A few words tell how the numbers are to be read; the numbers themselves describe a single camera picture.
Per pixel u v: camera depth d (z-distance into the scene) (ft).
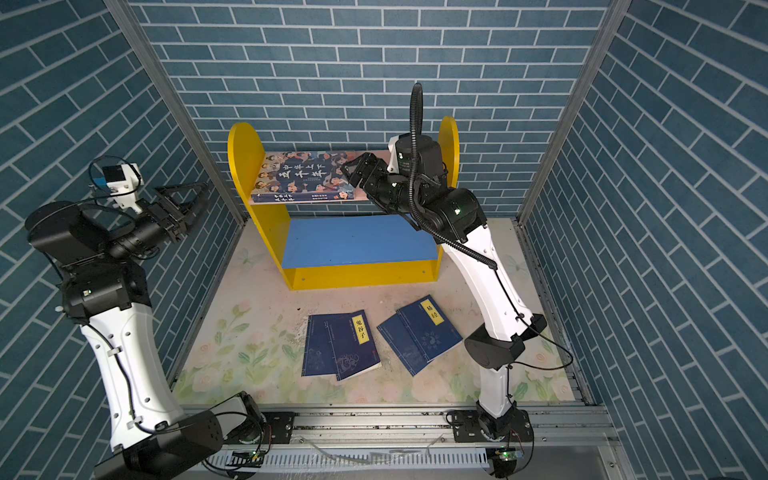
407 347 2.84
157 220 1.54
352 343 2.86
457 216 1.38
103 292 1.34
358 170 1.70
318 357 2.77
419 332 2.92
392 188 1.65
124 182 1.58
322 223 4.06
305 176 2.32
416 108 1.37
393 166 1.74
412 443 2.40
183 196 3.05
